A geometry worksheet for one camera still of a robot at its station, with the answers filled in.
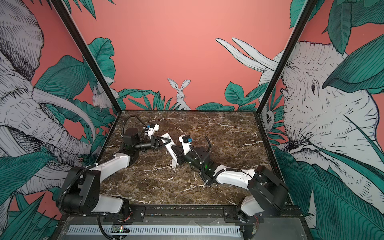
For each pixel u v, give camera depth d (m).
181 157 0.67
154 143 0.72
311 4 0.68
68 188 0.40
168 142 0.78
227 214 0.74
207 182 0.60
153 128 0.78
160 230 0.70
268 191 0.43
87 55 0.86
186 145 0.66
